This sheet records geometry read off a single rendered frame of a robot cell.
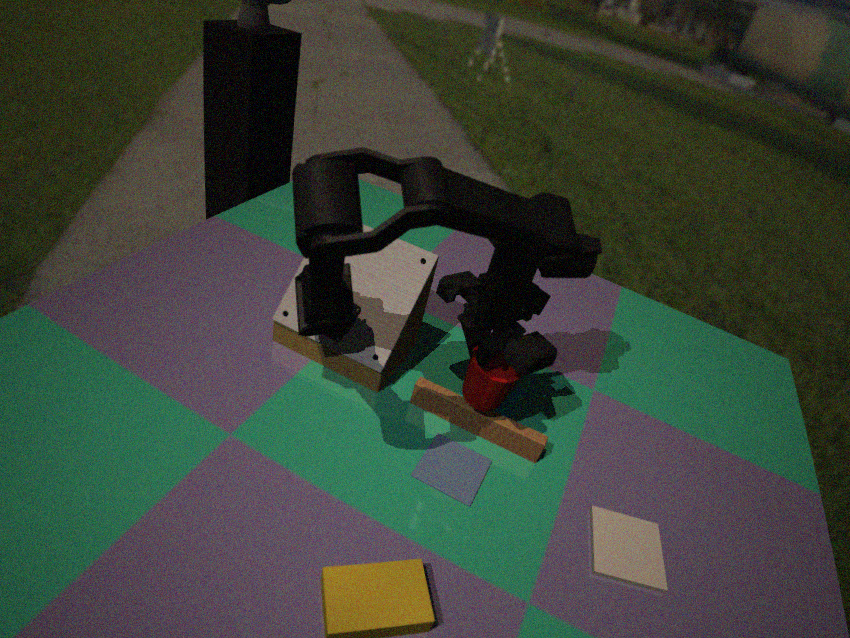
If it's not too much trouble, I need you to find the tan flat square tile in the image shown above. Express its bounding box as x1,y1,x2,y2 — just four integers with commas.
590,505,668,593

